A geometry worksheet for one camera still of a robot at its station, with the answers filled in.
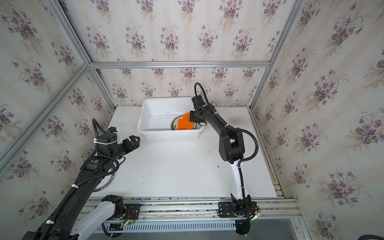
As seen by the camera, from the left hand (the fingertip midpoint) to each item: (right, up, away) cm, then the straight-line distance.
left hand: (133, 141), depth 78 cm
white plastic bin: (+4, +16, +36) cm, 39 cm away
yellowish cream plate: (+19, +9, +26) cm, 33 cm away
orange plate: (+26, +9, +27) cm, 38 cm away
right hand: (+36, +13, +21) cm, 44 cm away
